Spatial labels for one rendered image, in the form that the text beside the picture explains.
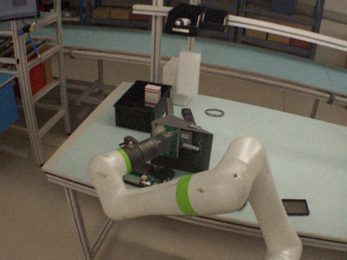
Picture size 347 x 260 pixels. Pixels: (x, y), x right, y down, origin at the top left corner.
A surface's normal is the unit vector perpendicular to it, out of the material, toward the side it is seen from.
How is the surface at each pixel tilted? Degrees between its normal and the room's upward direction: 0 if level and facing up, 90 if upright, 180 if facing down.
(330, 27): 90
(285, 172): 0
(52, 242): 0
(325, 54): 90
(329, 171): 0
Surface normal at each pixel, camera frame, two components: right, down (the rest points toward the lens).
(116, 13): -0.29, 0.54
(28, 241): 0.05, -0.82
